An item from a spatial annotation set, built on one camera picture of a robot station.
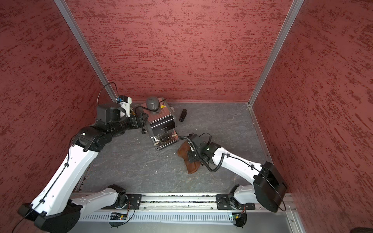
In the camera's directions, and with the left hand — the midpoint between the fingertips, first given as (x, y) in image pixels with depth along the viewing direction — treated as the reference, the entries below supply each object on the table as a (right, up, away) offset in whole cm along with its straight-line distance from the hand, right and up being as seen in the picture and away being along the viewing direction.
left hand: (140, 119), depth 68 cm
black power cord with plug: (-7, -9, +27) cm, 29 cm away
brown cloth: (+20, -18, +14) cm, 30 cm away
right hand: (+24, -23, +14) cm, 36 cm away
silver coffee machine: (+9, -1, +7) cm, 11 cm away
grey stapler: (+19, +2, +41) cm, 45 cm away
